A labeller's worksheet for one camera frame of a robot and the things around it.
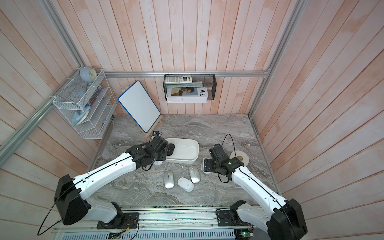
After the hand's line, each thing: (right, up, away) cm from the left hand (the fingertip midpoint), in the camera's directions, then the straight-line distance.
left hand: (159, 153), depth 81 cm
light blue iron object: (-44, +21, 0) cm, 49 cm away
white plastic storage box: (+15, -1, +19) cm, 24 cm away
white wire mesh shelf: (-41, +35, +11) cm, 55 cm away
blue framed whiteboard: (-19, +31, +22) cm, 43 cm away
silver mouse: (+5, -18, +5) cm, 19 cm away
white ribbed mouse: (+14, -18, +2) cm, 23 cm away
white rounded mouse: (+20, -14, +7) cm, 25 cm away
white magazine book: (+15, +35, +12) cm, 40 cm away
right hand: (+28, -6, +2) cm, 29 cm away
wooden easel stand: (-11, +10, +17) cm, 23 cm away
